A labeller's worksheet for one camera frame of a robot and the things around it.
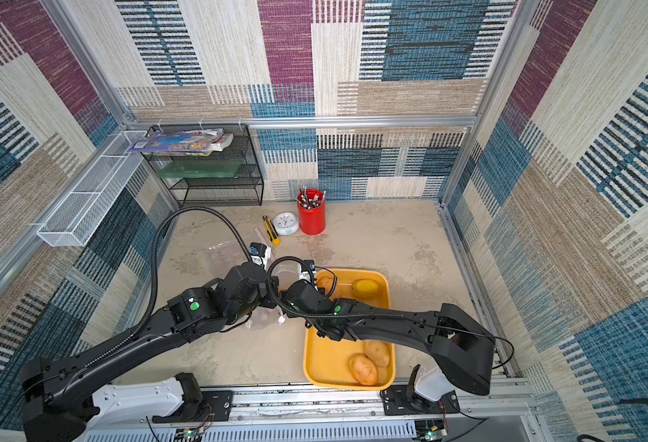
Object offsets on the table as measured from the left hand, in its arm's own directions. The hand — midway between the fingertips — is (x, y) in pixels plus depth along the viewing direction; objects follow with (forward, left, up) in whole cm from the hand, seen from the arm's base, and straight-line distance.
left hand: (280, 280), depth 72 cm
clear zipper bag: (-10, +1, +1) cm, 10 cm away
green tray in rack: (+41, +31, +5) cm, 51 cm away
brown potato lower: (-17, -22, -17) cm, 33 cm away
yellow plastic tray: (-14, -12, -21) cm, 28 cm away
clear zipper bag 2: (+22, +27, -22) cm, 41 cm away
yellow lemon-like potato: (+6, -24, -17) cm, 30 cm away
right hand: (+1, -3, -11) cm, 12 cm away
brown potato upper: (-13, -26, -16) cm, 33 cm away
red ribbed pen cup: (+32, -7, -8) cm, 34 cm away
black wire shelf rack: (+46, +24, -3) cm, 52 cm away
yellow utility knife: (+33, +9, -19) cm, 40 cm away
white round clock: (+37, +4, -20) cm, 42 cm away
